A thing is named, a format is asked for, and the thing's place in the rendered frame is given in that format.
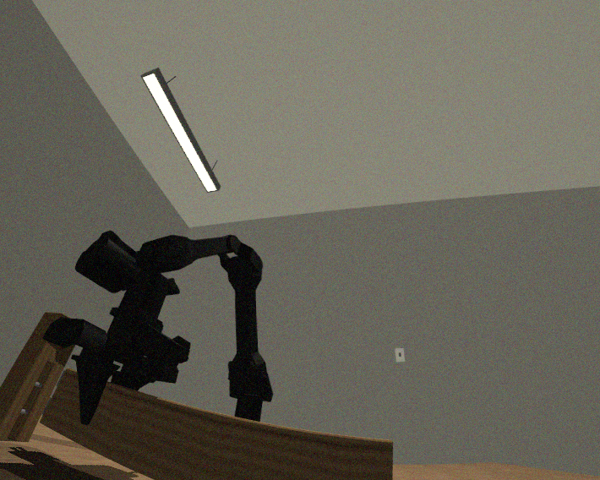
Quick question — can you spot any dark brown wooden post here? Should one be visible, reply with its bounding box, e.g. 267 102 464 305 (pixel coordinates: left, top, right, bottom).
0 312 75 442

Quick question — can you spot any brown wooden rail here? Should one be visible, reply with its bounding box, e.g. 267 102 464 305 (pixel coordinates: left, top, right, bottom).
40 368 393 480

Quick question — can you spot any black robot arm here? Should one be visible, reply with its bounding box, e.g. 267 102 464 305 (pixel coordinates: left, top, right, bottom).
75 230 273 422

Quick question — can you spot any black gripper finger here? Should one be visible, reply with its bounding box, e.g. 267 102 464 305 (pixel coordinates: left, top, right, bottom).
111 371 156 390
71 355 121 425

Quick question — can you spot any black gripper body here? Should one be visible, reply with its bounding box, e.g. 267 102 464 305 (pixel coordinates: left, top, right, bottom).
42 299 179 384

